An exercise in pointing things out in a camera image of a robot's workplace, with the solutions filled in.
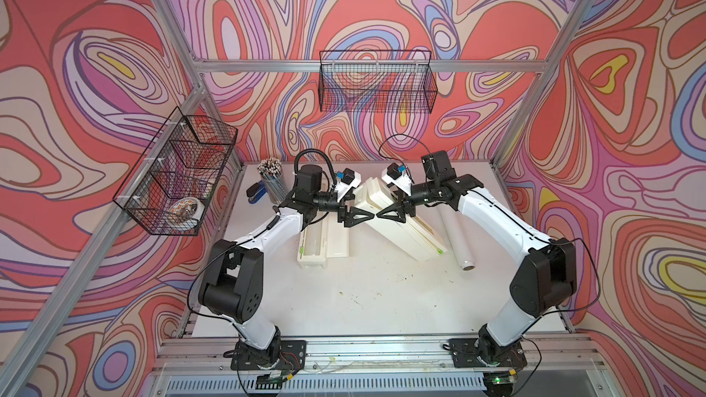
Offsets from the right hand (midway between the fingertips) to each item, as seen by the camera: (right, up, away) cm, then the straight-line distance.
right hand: (383, 207), depth 78 cm
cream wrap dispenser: (-4, +4, -9) cm, 10 cm away
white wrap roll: (+28, -11, +15) cm, 34 cm away
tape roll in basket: (-53, 0, -5) cm, 54 cm away
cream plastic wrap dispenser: (-19, -11, +10) cm, 24 cm away
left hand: (-4, 0, 0) cm, 4 cm away
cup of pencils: (-37, +11, +15) cm, 42 cm away
